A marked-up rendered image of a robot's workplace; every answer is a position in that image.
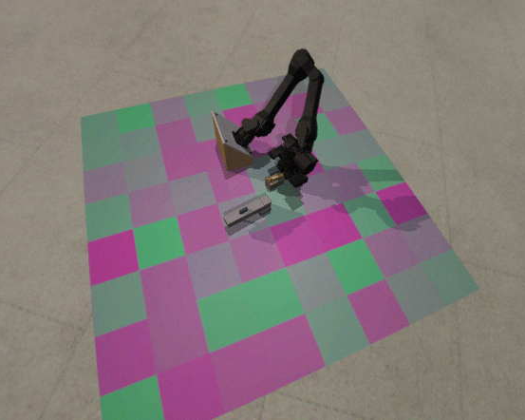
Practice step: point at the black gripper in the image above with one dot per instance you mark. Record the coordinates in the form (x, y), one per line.
(287, 166)

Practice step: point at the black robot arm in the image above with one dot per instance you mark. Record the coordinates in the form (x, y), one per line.
(301, 67)

